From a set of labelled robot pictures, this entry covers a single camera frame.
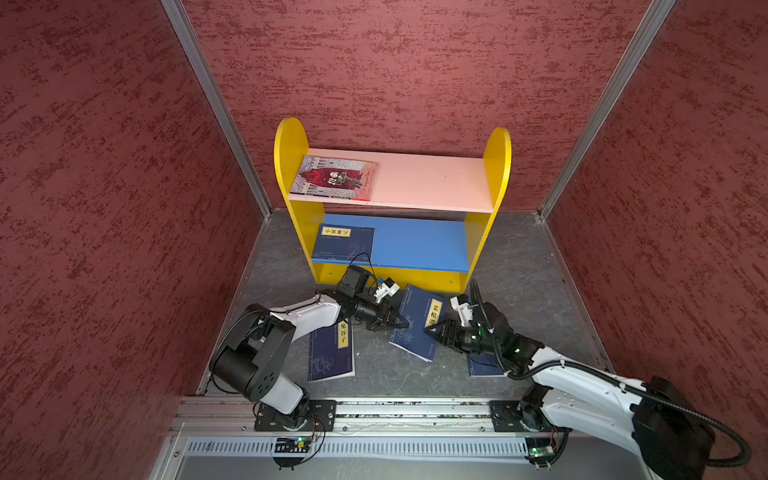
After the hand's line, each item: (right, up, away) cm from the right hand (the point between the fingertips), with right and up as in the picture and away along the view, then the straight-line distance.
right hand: (428, 341), depth 78 cm
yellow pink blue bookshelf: (0, +35, +24) cm, 42 cm away
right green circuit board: (+26, -24, -7) cm, 36 cm away
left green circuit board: (-34, -23, -7) cm, 42 cm away
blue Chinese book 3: (-2, +7, +4) cm, 9 cm away
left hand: (-6, +3, 0) cm, 7 cm away
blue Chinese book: (-25, +27, +14) cm, 39 cm away
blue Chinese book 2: (-27, -5, +6) cm, 29 cm away
